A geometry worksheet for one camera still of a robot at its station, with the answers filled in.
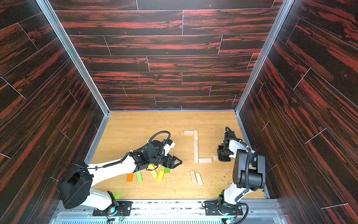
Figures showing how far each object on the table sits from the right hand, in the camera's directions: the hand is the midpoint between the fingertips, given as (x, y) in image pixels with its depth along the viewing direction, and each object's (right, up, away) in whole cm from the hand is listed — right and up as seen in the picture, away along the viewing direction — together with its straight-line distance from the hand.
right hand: (220, 154), depth 95 cm
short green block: (-37, -9, -6) cm, 38 cm away
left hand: (-29, -1, -17) cm, 33 cm away
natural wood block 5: (-4, -2, -2) cm, 5 cm away
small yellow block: (-41, -11, -10) cm, 43 cm away
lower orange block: (-59, -12, -11) cm, 61 cm away
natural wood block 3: (-17, -1, -2) cm, 18 cm away
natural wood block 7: (-17, -12, -12) cm, 24 cm away
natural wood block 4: (-12, -3, -5) cm, 13 cm away
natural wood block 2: (-17, +6, +3) cm, 18 cm away
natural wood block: (-16, +13, +9) cm, 23 cm away
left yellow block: (-44, -10, -9) cm, 47 cm away
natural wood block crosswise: (-21, +15, +10) cm, 28 cm away
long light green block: (-53, -11, -11) cm, 56 cm away
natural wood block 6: (-20, -11, -11) cm, 26 cm away
